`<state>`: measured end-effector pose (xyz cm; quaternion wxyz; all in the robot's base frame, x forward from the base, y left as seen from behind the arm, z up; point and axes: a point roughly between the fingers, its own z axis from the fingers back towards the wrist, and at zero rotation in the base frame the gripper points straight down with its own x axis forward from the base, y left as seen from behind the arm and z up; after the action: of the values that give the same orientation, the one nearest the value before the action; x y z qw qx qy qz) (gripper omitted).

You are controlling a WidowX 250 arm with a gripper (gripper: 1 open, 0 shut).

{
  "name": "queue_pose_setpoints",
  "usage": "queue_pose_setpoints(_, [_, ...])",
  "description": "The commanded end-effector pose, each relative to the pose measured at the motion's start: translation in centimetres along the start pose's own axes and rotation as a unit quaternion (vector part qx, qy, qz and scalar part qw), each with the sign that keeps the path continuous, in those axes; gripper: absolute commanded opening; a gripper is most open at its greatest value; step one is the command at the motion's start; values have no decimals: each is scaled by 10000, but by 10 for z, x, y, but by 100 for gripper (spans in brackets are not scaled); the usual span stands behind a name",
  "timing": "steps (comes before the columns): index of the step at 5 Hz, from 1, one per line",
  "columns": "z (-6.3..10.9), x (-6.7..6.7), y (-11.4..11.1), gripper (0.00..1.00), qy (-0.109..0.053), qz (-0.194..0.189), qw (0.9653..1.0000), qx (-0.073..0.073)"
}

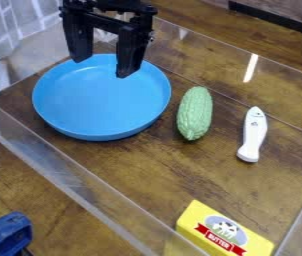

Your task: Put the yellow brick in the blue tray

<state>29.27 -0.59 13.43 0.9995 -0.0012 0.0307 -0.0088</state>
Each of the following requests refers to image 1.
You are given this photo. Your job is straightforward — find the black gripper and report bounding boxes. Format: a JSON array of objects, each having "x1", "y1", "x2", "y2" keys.
[{"x1": 58, "y1": 0, "x2": 157, "y2": 78}]

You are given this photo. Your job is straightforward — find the yellow butter brick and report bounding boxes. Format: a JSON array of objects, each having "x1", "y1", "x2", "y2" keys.
[{"x1": 175, "y1": 200, "x2": 275, "y2": 256}]

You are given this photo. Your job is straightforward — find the blue round tray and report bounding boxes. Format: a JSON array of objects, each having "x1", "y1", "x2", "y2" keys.
[{"x1": 32, "y1": 54, "x2": 172, "y2": 141}]

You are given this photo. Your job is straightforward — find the white patterned curtain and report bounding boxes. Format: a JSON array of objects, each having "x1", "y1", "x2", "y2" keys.
[{"x1": 0, "y1": 0, "x2": 61, "y2": 59}]

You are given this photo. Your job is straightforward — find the green bitter gourd toy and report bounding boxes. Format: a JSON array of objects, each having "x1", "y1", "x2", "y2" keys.
[{"x1": 176, "y1": 86, "x2": 212, "y2": 141}]

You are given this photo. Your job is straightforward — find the blue clamp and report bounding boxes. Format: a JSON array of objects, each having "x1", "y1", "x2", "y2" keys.
[{"x1": 0, "y1": 212, "x2": 33, "y2": 256}]

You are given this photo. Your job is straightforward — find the clear acrylic enclosure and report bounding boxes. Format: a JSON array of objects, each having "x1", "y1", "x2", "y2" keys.
[{"x1": 0, "y1": 3, "x2": 302, "y2": 256}]

